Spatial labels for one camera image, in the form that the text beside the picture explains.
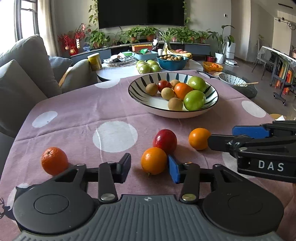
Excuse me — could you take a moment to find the bright orange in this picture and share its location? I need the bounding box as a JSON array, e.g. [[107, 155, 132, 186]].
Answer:
[[189, 128, 211, 151], [140, 147, 167, 175]]

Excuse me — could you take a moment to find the red apple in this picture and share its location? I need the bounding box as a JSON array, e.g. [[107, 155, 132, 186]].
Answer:
[[152, 129, 178, 155], [157, 80, 172, 92]]

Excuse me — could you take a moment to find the green apple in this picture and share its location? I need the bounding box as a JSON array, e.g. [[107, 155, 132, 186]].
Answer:
[[187, 76, 206, 92], [183, 90, 206, 111]]

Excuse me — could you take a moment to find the dark orange tangerine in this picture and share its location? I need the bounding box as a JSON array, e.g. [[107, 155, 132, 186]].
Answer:
[[41, 147, 69, 176]]

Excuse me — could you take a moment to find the pink dotted tablecloth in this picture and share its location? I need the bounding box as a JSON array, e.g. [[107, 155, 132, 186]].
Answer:
[[1, 74, 295, 240]]

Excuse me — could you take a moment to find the small striped bowl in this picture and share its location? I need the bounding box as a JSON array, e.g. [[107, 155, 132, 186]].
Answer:
[[219, 72, 247, 87]]

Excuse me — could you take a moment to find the orange in bowl centre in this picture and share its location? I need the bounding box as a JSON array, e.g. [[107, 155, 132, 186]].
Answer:
[[174, 82, 193, 100]]

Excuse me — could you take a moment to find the striped white ceramic bowl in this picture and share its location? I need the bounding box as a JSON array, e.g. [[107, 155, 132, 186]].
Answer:
[[128, 72, 219, 118]]

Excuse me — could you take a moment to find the yellow bowl of tangerines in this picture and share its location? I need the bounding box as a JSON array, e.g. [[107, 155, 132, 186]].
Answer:
[[203, 62, 223, 72]]

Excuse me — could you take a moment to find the tall plant white pot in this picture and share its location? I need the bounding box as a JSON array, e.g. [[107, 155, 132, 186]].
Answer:
[[207, 25, 235, 64]]

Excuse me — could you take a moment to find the red apple in bowl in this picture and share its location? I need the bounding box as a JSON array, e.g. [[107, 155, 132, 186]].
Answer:
[[157, 80, 172, 92]]

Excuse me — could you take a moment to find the blue bowl of nuts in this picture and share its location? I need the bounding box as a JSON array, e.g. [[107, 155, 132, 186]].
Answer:
[[157, 54, 189, 71]]

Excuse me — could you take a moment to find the dark tv cabinet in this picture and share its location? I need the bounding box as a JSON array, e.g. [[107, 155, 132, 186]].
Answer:
[[70, 42, 211, 64]]

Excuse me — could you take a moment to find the white round coffee table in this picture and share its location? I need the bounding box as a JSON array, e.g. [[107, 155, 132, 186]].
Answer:
[[96, 60, 204, 82]]

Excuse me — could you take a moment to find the pile of green apples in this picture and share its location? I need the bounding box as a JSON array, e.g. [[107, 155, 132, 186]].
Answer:
[[136, 60, 162, 74]]

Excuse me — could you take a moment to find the banana bunch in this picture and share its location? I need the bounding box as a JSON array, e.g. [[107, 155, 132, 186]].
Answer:
[[162, 42, 193, 59]]

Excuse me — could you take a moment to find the gold tin can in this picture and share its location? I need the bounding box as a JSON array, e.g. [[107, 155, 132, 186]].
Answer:
[[87, 53, 102, 71]]

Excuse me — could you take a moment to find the light blue snack tray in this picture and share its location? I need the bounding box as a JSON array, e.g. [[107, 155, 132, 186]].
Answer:
[[133, 50, 158, 61]]

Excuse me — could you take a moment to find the grey sofa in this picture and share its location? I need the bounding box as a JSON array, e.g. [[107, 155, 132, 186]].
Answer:
[[1, 35, 98, 138]]

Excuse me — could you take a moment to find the red flower decoration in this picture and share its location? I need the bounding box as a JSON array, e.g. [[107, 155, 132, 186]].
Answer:
[[58, 23, 91, 56]]

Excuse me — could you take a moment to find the black wall television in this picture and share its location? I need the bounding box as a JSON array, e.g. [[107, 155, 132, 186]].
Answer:
[[98, 0, 185, 29]]

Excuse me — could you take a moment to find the window with dark frame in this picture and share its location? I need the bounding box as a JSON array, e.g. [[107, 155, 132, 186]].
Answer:
[[14, 0, 39, 41]]

